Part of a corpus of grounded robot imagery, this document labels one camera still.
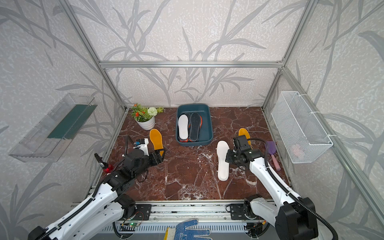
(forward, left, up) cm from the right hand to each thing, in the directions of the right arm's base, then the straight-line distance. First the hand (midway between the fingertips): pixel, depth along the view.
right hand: (227, 156), depth 84 cm
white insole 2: (-5, +3, -2) cm, 6 cm away
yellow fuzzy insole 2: (+24, -15, -9) cm, 29 cm away
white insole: (+28, +28, -4) cm, 40 cm away
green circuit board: (-31, +48, -8) cm, 57 cm away
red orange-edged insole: (+16, +24, -7) cm, 29 cm away
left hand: (0, +35, +7) cm, 36 cm away
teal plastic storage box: (+20, +12, -8) cm, 25 cm away
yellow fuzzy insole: (+18, +46, -8) cm, 50 cm away
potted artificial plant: (+28, +52, +4) cm, 59 cm away
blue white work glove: (-34, +25, -8) cm, 43 cm away
